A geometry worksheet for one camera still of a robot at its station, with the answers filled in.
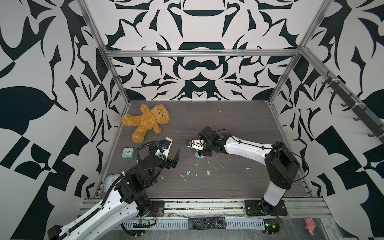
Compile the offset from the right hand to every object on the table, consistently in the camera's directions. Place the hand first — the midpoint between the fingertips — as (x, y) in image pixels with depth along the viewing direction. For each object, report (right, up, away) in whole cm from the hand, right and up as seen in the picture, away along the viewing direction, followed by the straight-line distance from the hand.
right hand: (200, 144), depth 89 cm
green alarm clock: (-43, -6, +3) cm, 44 cm away
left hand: (-15, +4, -18) cm, 24 cm away
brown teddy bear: (-34, +14, +10) cm, 38 cm away
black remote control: (+1, -33, -19) cm, 38 cm away
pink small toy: (+48, -33, -21) cm, 62 cm away
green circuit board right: (+33, -37, -18) cm, 52 cm away
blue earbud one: (+4, -16, -4) cm, 17 cm away
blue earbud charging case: (-1, -7, +1) cm, 7 cm away
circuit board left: (-27, -35, -17) cm, 47 cm away
